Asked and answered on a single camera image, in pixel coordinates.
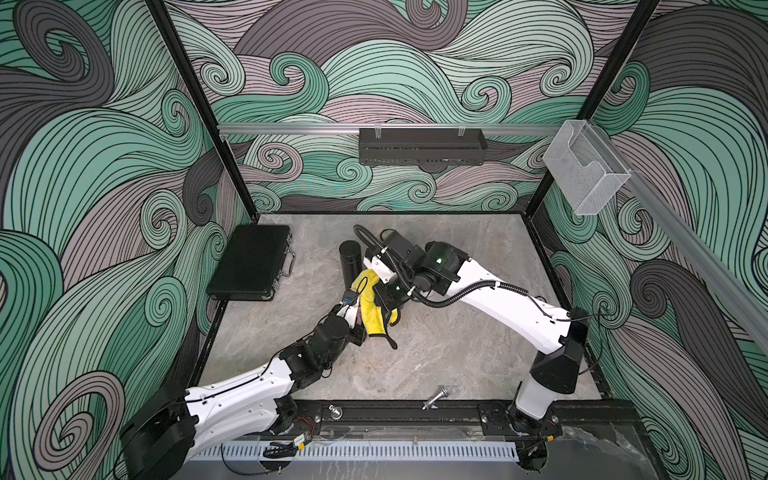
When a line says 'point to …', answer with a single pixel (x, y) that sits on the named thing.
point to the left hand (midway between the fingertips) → (363, 305)
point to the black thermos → (350, 252)
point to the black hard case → (256, 257)
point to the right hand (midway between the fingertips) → (373, 303)
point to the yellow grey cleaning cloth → (373, 312)
